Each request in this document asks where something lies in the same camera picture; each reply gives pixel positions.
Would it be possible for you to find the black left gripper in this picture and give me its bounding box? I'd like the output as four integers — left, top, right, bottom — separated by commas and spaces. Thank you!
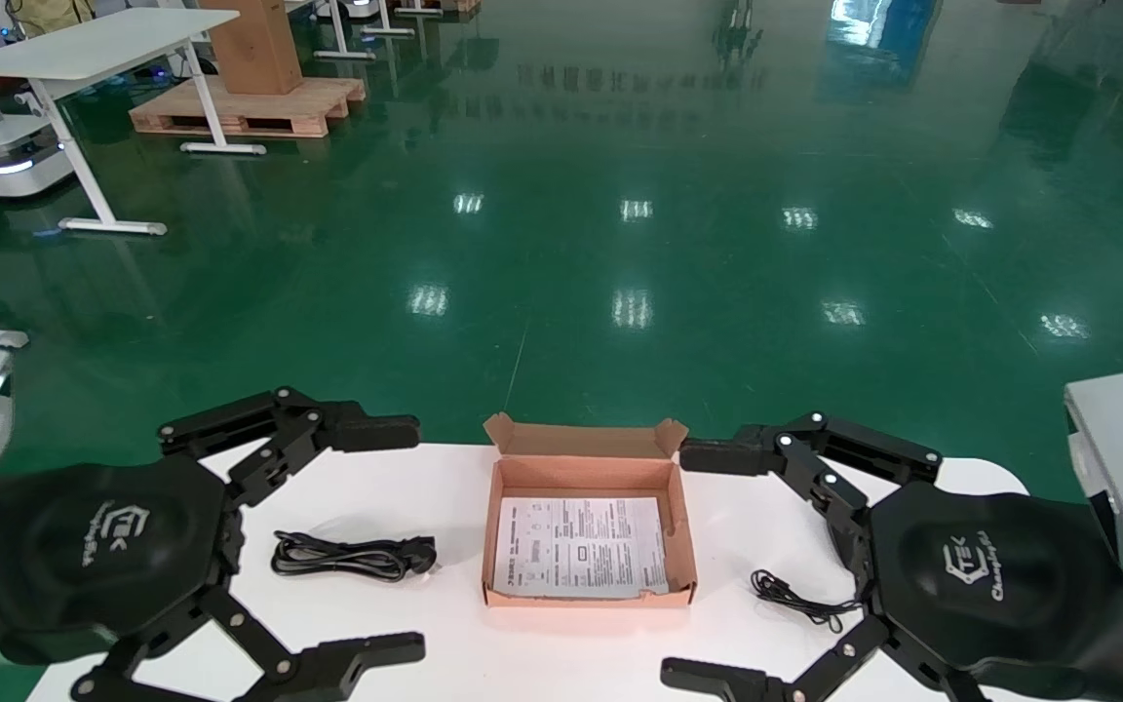
0, 455, 427, 702

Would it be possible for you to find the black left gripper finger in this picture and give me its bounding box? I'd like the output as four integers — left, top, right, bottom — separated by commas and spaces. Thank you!
158, 387, 422, 509

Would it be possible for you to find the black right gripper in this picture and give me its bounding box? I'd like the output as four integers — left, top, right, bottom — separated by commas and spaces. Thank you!
660, 410, 1123, 702

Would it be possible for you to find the thick black power cable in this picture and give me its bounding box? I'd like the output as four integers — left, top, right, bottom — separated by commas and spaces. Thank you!
271, 531, 438, 583

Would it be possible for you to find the open brown cardboard box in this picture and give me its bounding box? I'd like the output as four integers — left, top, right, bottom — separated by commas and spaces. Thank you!
481, 412, 699, 610

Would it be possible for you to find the white printed paper manual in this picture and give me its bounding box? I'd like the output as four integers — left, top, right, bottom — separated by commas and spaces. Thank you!
495, 497, 670, 600

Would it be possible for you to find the large wooden pallet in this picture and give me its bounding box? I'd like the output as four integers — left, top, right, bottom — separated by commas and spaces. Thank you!
130, 76, 366, 138

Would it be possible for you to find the white table leg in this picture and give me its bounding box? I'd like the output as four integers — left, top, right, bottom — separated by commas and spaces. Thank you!
313, 0, 377, 61
362, 0, 445, 38

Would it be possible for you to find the tall brown cardboard carton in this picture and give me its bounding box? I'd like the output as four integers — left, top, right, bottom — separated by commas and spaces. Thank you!
196, 0, 304, 96

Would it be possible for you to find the white desk with legs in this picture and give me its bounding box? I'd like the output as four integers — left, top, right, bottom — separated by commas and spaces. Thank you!
0, 8, 267, 236

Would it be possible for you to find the yellow object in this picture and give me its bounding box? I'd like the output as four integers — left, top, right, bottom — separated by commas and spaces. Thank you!
6, 0, 95, 38

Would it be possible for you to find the thin black cable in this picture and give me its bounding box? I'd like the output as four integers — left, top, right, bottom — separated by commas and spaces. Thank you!
751, 570, 863, 633

